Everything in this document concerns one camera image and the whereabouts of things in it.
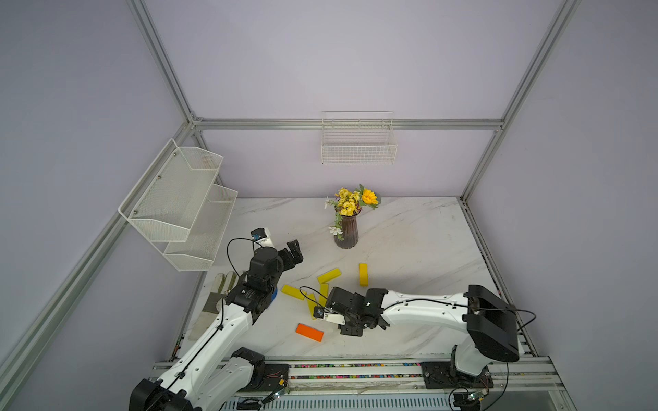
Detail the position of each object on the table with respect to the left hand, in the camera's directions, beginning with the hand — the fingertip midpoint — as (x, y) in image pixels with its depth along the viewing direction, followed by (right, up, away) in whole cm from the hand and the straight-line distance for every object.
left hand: (286, 249), depth 81 cm
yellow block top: (+14, -12, +15) cm, 23 cm away
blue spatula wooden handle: (-6, -17, +9) cm, 21 cm away
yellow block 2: (+27, -11, +15) cm, 32 cm away
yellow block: (+9, -14, -10) cm, 20 cm away
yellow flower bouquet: (+21, +15, +2) cm, 26 cm away
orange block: (+7, -27, +1) cm, 28 cm away
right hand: (+20, -22, +1) cm, 30 cm away
